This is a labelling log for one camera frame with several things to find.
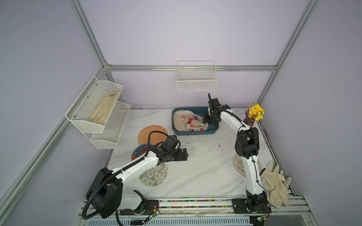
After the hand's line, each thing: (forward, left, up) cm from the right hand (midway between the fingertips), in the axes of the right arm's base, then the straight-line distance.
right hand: (202, 122), depth 102 cm
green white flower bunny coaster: (-36, +32, -7) cm, 48 cm away
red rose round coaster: (+3, +6, -4) cm, 8 cm away
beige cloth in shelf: (-7, +60, +23) cm, 65 cm away
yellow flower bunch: (-6, -31, +16) cm, 36 cm away
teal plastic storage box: (+15, 0, -3) cm, 16 cm away
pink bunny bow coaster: (+10, +17, -4) cm, 20 cm away
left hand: (-28, +16, +1) cm, 32 cm away
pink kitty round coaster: (+14, +17, -3) cm, 22 cm away
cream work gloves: (-41, -38, -6) cm, 56 cm away
